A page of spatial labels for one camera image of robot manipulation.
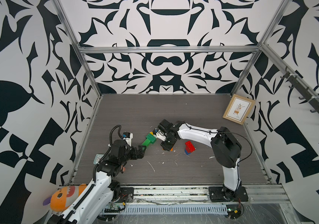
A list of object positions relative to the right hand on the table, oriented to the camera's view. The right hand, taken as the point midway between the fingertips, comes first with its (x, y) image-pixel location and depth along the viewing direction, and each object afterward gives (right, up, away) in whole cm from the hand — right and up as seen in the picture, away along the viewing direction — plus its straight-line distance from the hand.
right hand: (164, 143), depth 91 cm
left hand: (-16, +1, -7) cm, 17 cm away
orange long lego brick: (+4, -1, -9) cm, 10 cm away
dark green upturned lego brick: (-8, +3, +1) cm, 9 cm away
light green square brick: (-12, -1, 0) cm, 12 cm away
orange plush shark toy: (-48, -19, -26) cm, 57 cm away
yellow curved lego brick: (-8, +8, -6) cm, 12 cm away
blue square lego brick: (+14, -5, -2) cm, 15 cm away
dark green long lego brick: (-11, +1, 0) cm, 11 cm away
